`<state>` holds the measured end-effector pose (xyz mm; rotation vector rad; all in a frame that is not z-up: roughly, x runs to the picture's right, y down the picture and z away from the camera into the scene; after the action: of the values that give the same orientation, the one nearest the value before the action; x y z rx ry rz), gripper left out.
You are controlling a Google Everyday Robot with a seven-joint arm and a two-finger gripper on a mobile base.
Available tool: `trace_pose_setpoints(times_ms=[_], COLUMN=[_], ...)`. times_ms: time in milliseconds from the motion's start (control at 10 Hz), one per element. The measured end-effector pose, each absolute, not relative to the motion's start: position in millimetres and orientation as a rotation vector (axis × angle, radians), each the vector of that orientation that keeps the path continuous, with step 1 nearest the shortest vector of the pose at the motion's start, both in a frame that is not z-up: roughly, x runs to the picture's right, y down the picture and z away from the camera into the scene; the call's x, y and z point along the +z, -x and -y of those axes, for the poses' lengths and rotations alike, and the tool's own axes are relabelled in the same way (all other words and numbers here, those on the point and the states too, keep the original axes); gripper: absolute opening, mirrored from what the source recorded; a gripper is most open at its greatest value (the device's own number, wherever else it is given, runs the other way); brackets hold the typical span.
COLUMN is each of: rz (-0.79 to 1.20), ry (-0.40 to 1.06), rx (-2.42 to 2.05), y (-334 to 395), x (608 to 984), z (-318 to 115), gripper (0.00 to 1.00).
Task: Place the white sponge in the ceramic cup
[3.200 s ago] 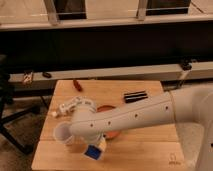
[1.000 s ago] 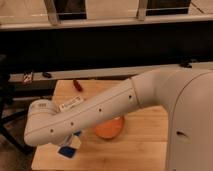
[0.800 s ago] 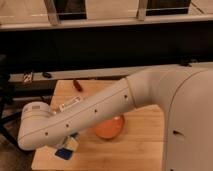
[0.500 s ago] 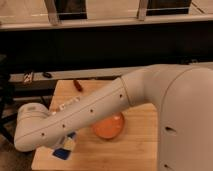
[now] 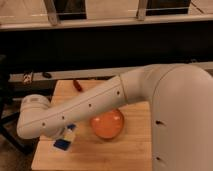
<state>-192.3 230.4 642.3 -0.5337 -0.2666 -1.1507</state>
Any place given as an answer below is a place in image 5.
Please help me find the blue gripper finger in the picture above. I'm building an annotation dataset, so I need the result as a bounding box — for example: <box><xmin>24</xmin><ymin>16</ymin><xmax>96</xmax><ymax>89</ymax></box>
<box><xmin>54</xmin><ymin>139</ymin><xmax>71</xmax><ymax>151</ymax></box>
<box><xmin>67</xmin><ymin>124</ymin><xmax>76</xmax><ymax>130</ymax></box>

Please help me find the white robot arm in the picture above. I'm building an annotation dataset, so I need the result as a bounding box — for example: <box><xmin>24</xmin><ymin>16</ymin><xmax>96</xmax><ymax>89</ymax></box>
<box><xmin>17</xmin><ymin>64</ymin><xmax>213</xmax><ymax>171</ymax></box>

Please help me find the orange bowl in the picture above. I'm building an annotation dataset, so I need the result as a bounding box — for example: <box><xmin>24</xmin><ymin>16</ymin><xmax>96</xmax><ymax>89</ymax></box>
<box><xmin>90</xmin><ymin>109</ymin><xmax>125</xmax><ymax>139</ymax></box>

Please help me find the red marker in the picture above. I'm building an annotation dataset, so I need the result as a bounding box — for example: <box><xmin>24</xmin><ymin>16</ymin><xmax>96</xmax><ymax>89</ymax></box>
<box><xmin>73</xmin><ymin>79</ymin><xmax>83</xmax><ymax>92</ymax></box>

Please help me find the black office chair base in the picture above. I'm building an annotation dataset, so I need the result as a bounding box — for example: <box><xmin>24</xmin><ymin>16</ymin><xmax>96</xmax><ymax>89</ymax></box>
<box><xmin>0</xmin><ymin>54</ymin><xmax>41</xmax><ymax>156</ymax></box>

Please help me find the metal rail beam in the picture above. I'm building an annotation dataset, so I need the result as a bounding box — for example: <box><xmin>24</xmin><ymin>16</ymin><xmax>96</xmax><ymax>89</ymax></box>
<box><xmin>8</xmin><ymin>61</ymin><xmax>213</xmax><ymax>90</ymax></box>

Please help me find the black knob on rail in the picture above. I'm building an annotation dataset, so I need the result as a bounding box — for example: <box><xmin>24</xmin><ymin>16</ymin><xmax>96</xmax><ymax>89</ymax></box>
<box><xmin>42</xmin><ymin>72</ymin><xmax>52</xmax><ymax>79</ymax></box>

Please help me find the small clip on rail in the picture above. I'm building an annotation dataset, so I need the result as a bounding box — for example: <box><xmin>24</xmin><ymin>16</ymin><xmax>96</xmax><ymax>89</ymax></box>
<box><xmin>22</xmin><ymin>72</ymin><xmax>34</xmax><ymax>84</ymax></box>

